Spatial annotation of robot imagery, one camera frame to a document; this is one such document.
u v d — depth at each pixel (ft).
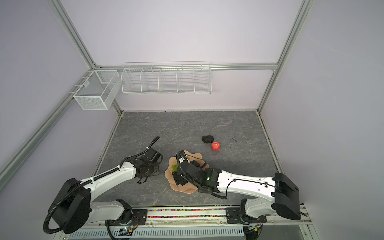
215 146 3.16
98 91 3.16
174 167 2.79
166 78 3.28
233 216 2.40
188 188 2.59
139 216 2.42
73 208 1.34
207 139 3.24
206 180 1.73
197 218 2.46
